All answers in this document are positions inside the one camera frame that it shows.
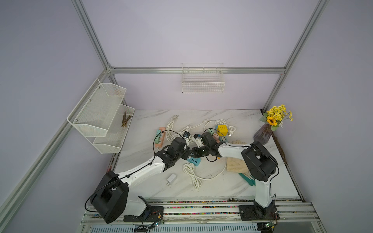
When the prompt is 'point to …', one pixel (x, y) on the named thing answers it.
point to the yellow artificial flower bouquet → (275, 116)
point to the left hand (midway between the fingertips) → (184, 147)
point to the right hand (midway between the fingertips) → (192, 155)
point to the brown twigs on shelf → (125, 120)
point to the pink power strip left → (160, 144)
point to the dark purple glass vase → (262, 133)
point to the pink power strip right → (216, 137)
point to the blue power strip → (195, 161)
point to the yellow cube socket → (222, 129)
